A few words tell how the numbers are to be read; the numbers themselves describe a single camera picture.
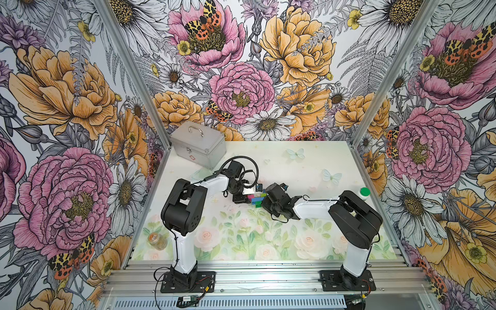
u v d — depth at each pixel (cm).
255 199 94
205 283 73
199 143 103
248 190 86
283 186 89
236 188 84
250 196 96
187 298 71
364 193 89
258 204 92
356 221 49
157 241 77
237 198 87
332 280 73
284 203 74
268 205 86
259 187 85
